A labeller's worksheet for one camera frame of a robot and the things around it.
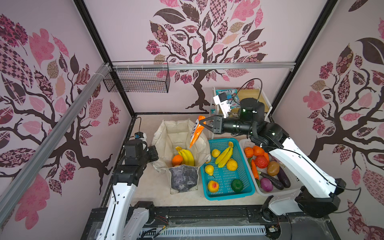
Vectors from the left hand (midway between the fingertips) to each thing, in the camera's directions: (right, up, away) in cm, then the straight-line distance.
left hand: (155, 150), depth 74 cm
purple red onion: (+59, -19, +3) cm, 62 cm away
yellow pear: (+33, -5, +18) cm, 38 cm away
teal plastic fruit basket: (+39, -17, +13) cm, 45 cm away
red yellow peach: (+30, -20, +4) cm, 36 cm away
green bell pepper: (+43, -20, +5) cm, 48 cm away
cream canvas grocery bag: (+4, +7, +18) cm, 20 cm away
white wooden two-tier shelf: (+59, +33, +15) cm, 69 cm away
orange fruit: (+10, -7, +11) cm, 16 cm away
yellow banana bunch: (+16, -6, +15) cm, 23 cm away
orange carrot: (+56, -13, +13) cm, 59 cm away
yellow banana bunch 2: (+38, -8, +18) cm, 43 cm away
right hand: (+23, +15, -19) cm, 33 cm away
